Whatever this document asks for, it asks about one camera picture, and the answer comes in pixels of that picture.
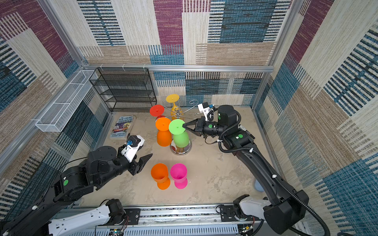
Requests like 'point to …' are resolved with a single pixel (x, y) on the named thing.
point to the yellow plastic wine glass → (176, 112)
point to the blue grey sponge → (258, 186)
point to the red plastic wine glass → (157, 110)
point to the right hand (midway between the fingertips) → (185, 128)
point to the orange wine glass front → (164, 135)
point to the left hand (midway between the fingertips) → (146, 150)
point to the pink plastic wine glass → (178, 172)
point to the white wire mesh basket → (56, 117)
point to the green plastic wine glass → (180, 138)
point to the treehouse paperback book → (121, 128)
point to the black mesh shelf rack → (125, 90)
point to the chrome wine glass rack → (178, 151)
